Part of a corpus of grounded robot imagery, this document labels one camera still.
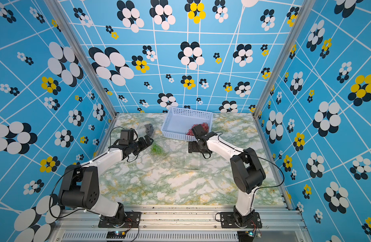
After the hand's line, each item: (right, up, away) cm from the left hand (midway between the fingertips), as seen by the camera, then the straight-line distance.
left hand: (150, 141), depth 93 cm
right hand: (+30, -4, +1) cm, 31 cm away
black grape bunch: (-5, +7, +15) cm, 18 cm away
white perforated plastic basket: (+16, +14, +24) cm, 32 cm away
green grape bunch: (+3, -6, +3) cm, 8 cm away
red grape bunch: (+25, +6, +12) cm, 29 cm away
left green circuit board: (-11, -43, -21) cm, 49 cm away
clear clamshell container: (+10, -8, +1) cm, 13 cm away
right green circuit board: (+51, -43, -22) cm, 70 cm away
